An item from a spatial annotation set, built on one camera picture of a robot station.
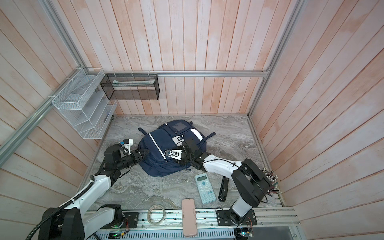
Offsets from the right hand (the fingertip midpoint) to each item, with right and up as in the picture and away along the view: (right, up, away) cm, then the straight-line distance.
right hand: (175, 150), depth 87 cm
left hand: (-15, -2, -5) cm, 16 cm away
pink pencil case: (+8, -32, -14) cm, 36 cm away
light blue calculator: (+18, -23, -6) cm, 30 cm away
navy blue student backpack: (-4, +8, +8) cm, 12 cm away
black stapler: (+27, -21, -9) cm, 35 cm away
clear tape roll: (-12, -31, -13) cm, 36 cm away
